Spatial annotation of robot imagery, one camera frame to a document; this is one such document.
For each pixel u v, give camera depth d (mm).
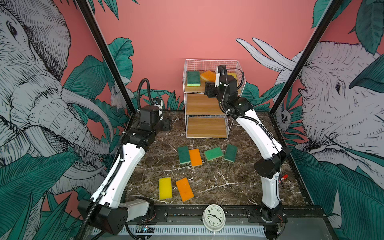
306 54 859
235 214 750
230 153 973
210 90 661
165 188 819
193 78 768
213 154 953
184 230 701
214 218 701
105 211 362
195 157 930
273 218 662
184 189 817
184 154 951
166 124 649
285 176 879
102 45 818
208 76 798
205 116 1148
